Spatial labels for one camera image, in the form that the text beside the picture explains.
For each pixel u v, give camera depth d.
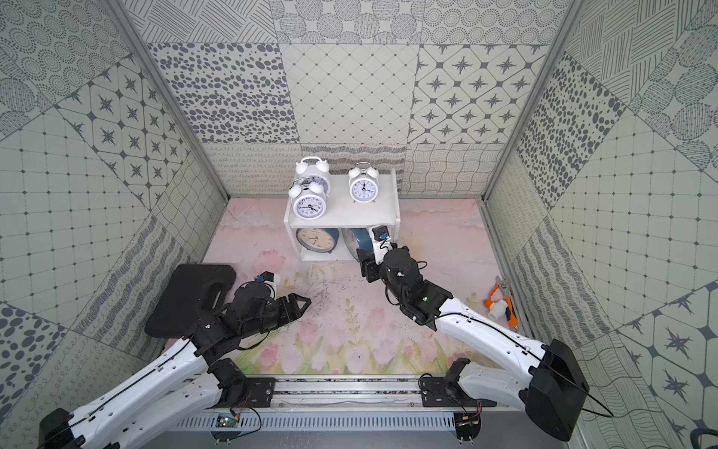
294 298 0.70
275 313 0.64
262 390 0.74
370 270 0.66
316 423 0.70
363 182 0.70
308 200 0.66
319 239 0.80
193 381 0.60
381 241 0.62
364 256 0.67
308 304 0.75
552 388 0.39
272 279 0.73
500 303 0.88
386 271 0.56
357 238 0.74
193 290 0.87
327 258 0.83
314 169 0.70
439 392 0.74
